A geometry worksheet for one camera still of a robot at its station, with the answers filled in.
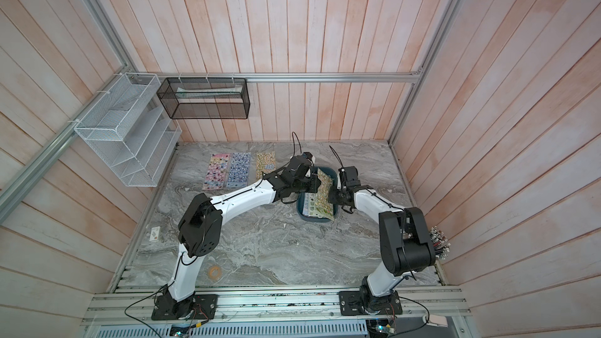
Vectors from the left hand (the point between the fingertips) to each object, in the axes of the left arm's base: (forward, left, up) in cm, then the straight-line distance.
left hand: (320, 186), depth 89 cm
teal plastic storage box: (+9, -6, -4) cm, 11 cm away
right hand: (+2, -6, -8) cm, 11 cm away
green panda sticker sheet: (-8, +1, -1) cm, 8 cm away
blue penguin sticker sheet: (+16, +37, -12) cm, 42 cm away
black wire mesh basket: (+39, +51, +13) cm, 65 cm away
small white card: (-15, +64, -11) cm, 66 cm away
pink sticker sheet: (+16, +47, -13) cm, 52 cm away
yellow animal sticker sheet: (+22, +25, -13) cm, 35 cm away
